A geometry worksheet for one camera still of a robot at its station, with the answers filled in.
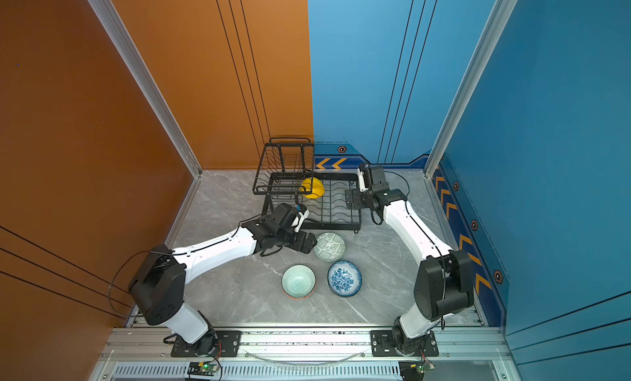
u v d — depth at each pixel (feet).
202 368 2.33
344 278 2.73
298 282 2.72
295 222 2.32
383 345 2.38
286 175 3.67
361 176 2.59
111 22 2.42
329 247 3.07
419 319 1.80
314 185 2.72
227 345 2.42
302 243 2.48
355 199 2.57
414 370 2.31
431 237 1.58
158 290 1.46
